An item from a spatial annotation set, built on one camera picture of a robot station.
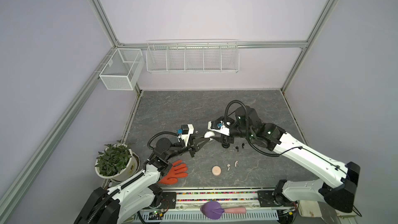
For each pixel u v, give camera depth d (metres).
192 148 0.62
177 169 0.83
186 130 0.60
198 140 0.67
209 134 0.67
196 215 0.71
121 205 0.44
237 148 0.91
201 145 0.67
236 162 0.85
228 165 0.84
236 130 0.58
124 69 1.03
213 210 0.69
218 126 0.55
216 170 0.81
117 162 0.69
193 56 0.97
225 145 0.91
